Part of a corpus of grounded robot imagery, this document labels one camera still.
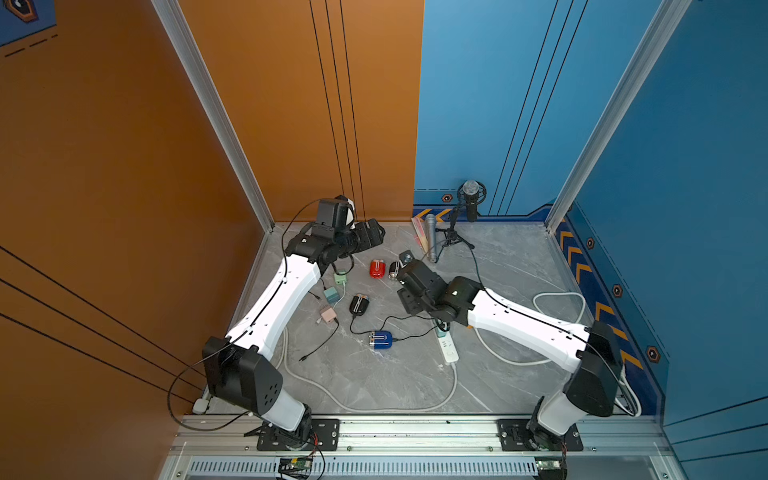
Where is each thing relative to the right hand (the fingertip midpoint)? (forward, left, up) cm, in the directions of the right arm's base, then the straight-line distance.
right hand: (413, 288), depth 80 cm
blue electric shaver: (-8, +9, -15) cm, 19 cm away
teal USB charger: (+7, +26, -15) cm, 31 cm away
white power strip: (-10, -10, -16) cm, 21 cm away
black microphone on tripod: (+33, -20, +6) cm, 39 cm away
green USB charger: (+14, +24, -16) cm, 32 cm away
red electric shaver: (+18, +12, -15) cm, 26 cm away
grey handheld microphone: (+33, -8, -15) cm, 38 cm away
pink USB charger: (+1, +26, -16) cm, 31 cm away
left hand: (+11, +10, +11) cm, 19 cm away
